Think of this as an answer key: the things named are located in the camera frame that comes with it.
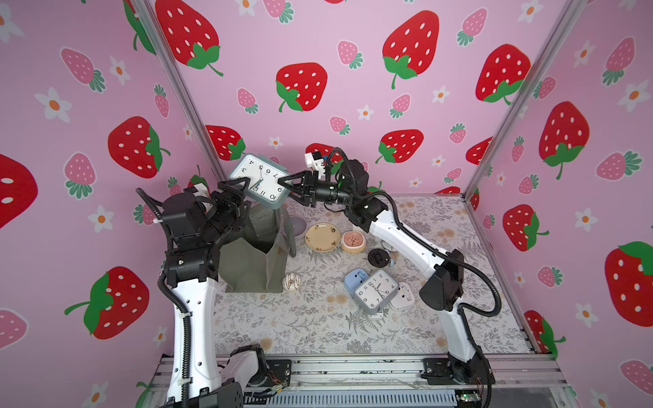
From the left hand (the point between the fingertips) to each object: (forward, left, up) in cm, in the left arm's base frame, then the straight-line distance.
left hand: (254, 187), depth 63 cm
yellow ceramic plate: (+19, -14, -46) cm, 52 cm away
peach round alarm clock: (+12, -27, -40) cm, 50 cm away
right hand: (-2, -6, 0) cm, 6 cm away
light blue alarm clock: (-4, -27, -40) cm, 49 cm away
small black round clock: (+4, -37, -39) cm, 54 cm away
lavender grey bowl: (+19, -5, -39) cm, 44 cm away
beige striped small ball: (-5, -4, -42) cm, 42 cm away
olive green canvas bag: (-4, +6, -29) cm, 30 cm away
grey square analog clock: (-11, -34, -38) cm, 52 cm away
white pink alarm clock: (-11, -44, -41) cm, 61 cm away
